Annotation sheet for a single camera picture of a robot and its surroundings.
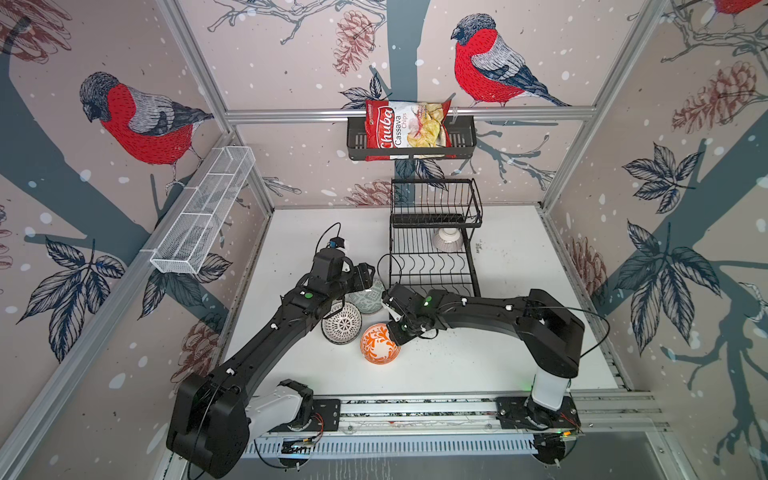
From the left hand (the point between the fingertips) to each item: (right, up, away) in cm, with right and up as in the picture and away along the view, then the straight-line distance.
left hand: (366, 270), depth 81 cm
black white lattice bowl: (-7, -17, +5) cm, 19 cm away
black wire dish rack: (+21, +5, +26) cm, 34 cm away
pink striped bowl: (+27, +8, +23) cm, 36 cm away
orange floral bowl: (+3, -22, +4) cm, 23 cm away
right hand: (+6, -22, +3) cm, 23 cm away
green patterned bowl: (0, -11, +12) cm, 16 cm away
